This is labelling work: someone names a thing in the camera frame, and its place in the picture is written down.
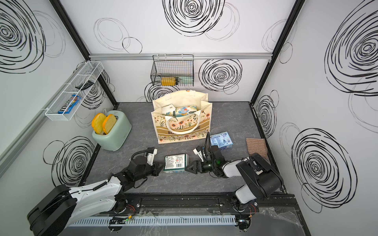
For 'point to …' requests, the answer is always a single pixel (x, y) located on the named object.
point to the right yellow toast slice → (109, 123)
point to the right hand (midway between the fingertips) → (189, 170)
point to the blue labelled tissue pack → (222, 140)
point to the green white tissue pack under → (175, 163)
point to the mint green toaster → (116, 136)
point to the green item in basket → (186, 80)
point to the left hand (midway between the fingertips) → (165, 165)
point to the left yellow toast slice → (97, 122)
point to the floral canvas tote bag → (182, 116)
